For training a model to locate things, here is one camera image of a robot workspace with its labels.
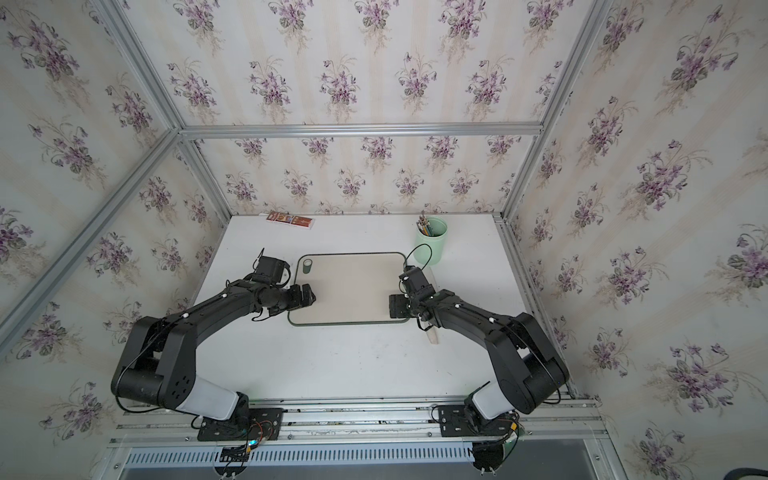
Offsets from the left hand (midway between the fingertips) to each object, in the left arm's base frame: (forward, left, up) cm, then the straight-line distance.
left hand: (306, 301), depth 91 cm
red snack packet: (+40, +16, -3) cm, 43 cm away
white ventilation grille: (-38, -19, -4) cm, 43 cm away
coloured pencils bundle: (+20, -37, +14) cm, 45 cm away
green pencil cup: (+18, -42, +8) cm, 46 cm away
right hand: (-1, -30, 0) cm, 30 cm away
